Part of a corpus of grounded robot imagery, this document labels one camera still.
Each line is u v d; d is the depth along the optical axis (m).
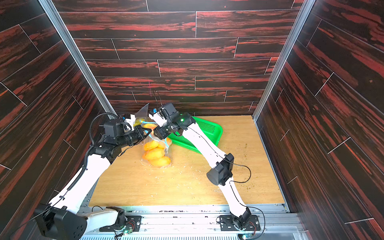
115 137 0.56
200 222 0.75
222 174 0.53
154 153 0.88
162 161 0.90
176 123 0.56
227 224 0.73
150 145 0.88
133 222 0.73
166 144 0.77
